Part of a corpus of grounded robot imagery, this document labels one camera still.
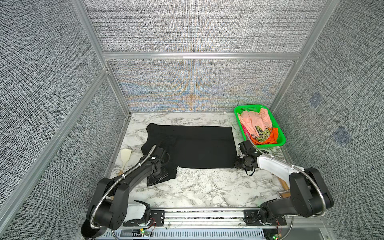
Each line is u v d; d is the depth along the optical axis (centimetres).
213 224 73
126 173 49
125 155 95
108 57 89
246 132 97
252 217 73
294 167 49
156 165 64
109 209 41
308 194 43
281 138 96
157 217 74
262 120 104
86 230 64
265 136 94
